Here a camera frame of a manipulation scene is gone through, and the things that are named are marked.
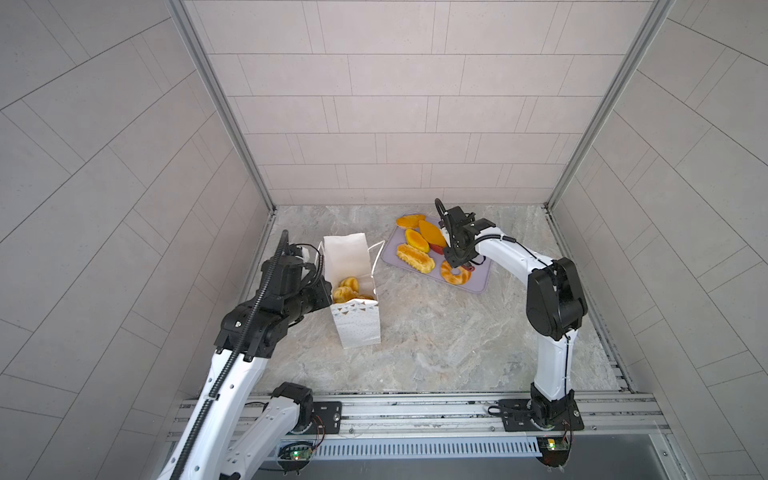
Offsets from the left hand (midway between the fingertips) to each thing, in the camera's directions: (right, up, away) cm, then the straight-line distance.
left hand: (339, 282), depth 68 cm
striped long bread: (-1, -5, +9) cm, 10 cm away
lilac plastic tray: (+14, +4, +31) cm, 34 cm away
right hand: (+32, +4, +28) cm, 42 cm away
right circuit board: (+50, -39, 0) cm, 63 cm away
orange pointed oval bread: (+26, +11, +36) cm, 45 cm away
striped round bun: (0, -3, +18) cm, 18 cm away
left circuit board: (-9, -37, -4) cm, 38 cm away
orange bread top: (+18, +15, +37) cm, 44 cm away
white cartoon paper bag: (0, +5, +10) cm, 11 cm away
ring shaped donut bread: (+33, -4, +25) cm, 42 cm away
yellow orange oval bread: (+20, +8, +34) cm, 40 cm away
